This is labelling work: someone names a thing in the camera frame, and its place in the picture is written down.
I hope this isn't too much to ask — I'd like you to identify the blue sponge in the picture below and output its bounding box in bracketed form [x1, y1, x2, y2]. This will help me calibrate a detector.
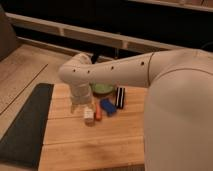
[100, 99, 117, 116]

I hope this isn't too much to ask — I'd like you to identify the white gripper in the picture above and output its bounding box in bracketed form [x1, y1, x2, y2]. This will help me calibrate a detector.
[69, 84, 92, 112]

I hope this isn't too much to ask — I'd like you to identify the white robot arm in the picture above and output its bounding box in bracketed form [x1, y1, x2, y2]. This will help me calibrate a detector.
[59, 49, 213, 171]

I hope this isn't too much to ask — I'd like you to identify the green bowl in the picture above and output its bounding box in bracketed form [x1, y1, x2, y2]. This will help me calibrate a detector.
[91, 84, 114, 94]

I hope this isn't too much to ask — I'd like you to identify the white bottle brown cap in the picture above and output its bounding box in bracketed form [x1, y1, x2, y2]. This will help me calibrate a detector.
[83, 107, 94, 125]

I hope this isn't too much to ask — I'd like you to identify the orange marker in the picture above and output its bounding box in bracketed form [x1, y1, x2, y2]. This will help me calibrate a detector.
[95, 103, 102, 121]

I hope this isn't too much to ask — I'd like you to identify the black floor mat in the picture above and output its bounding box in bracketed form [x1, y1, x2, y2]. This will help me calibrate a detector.
[0, 83, 53, 169]

